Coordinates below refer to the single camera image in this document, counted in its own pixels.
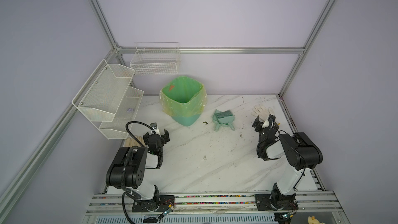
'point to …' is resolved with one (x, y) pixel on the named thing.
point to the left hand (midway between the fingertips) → (156, 131)
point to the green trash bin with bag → (184, 98)
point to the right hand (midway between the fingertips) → (265, 117)
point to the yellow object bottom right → (311, 220)
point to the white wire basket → (156, 58)
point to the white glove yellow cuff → (263, 113)
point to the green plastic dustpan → (215, 121)
